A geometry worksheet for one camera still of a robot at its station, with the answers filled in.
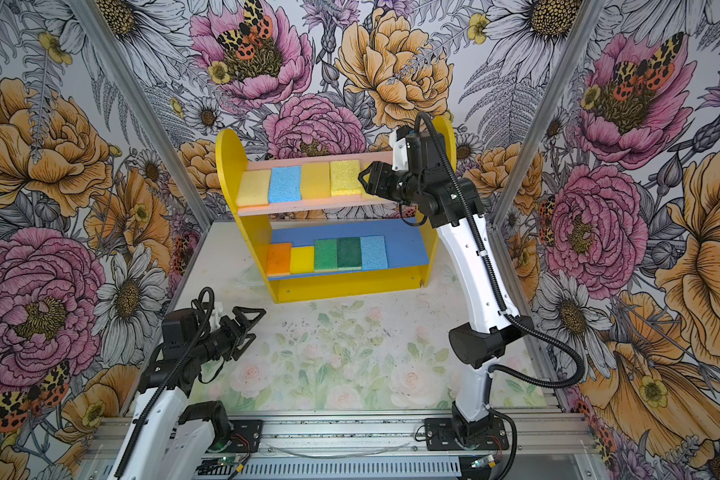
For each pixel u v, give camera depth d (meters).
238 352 0.76
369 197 0.62
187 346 0.60
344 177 0.74
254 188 0.70
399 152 0.60
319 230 0.98
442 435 0.73
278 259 0.89
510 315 0.45
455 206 0.46
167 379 0.52
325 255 0.92
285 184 0.73
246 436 0.73
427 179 0.49
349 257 0.91
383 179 0.59
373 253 0.92
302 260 0.89
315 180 0.71
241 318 0.70
